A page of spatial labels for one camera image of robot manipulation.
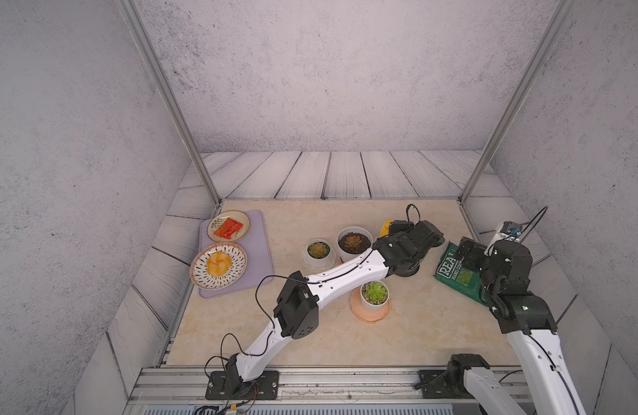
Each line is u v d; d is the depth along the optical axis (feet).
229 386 2.06
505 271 1.64
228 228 3.54
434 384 2.29
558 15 2.34
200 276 3.13
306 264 3.23
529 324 1.46
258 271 3.14
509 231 1.88
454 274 3.07
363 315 2.84
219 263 3.15
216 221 3.65
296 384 2.44
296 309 2.01
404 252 1.94
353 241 3.07
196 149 3.37
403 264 1.91
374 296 2.65
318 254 3.07
